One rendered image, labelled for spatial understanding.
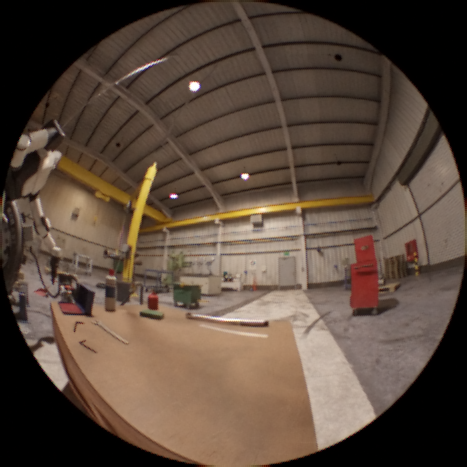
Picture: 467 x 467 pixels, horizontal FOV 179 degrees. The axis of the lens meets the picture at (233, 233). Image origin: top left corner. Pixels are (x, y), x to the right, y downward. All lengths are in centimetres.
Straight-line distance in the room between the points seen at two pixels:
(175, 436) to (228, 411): 10
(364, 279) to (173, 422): 256
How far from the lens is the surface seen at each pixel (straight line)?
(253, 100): 823
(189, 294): 328
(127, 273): 435
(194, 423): 30
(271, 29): 791
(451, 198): 770
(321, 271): 1016
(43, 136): 95
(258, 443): 28
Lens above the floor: 72
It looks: 18 degrees up
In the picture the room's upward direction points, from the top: 2 degrees clockwise
